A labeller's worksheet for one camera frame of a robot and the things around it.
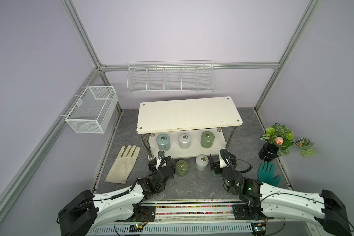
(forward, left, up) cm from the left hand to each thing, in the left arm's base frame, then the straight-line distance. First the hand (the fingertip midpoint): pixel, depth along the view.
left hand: (165, 159), depth 83 cm
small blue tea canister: (+9, +1, +4) cm, 10 cm away
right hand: (-3, -29, +8) cm, 30 cm away
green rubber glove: (-9, -59, -9) cm, 61 cm away
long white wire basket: (+51, -4, +20) cm, 55 cm away
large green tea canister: (-5, -9, -2) cm, 10 cm away
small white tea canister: (+9, -12, +3) cm, 15 cm away
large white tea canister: (-2, -21, -2) cm, 21 cm away
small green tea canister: (+9, -25, +4) cm, 27 cm away
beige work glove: (+2, +27, -9) cm, 28 cm away
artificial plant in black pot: (-3, -56, +19) cm, 59 cm away
